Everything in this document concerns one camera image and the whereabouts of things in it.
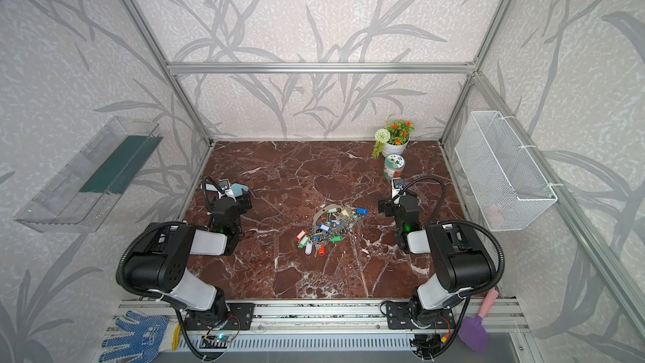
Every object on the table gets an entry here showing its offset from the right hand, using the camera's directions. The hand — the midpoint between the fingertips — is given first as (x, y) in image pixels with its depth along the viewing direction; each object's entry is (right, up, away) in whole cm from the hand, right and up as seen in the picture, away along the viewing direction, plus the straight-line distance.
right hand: (396, 184), depth 95 cm
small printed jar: (+1, +7, +7) cm, 10 cm away
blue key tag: (-13, -11, +2) cm, 17 cm away
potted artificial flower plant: (+1, +18, +10) cm, 21 cm away
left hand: (-62, 0, -2) cm, 62 cm away
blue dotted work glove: (-75, -41, -24) cm, 89 cm away
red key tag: (-36, -18, -4) cm, 40 cm away
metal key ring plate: (-24, -13, -1) cm, 28 cm away
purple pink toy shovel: (+17, -40, -23) cm, 49 cm away
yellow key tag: (-20, -11, +1) cm, 22 cm away
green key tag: (-23, -19, -6) cm, 31 cm away
